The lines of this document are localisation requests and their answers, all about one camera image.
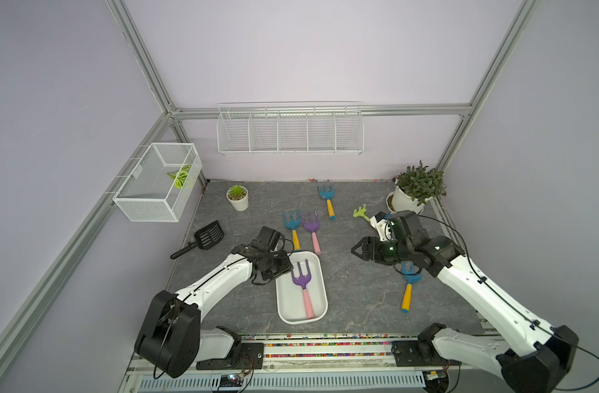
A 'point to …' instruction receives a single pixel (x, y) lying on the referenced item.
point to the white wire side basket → (159, 187)
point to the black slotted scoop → (204, 238)
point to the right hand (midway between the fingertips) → (358, 250)
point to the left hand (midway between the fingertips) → (290, 269)
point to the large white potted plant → (414, 187)
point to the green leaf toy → (179, 176)
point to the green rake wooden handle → (361, 212)
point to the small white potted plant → (238, 196)
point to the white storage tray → (302, 294)
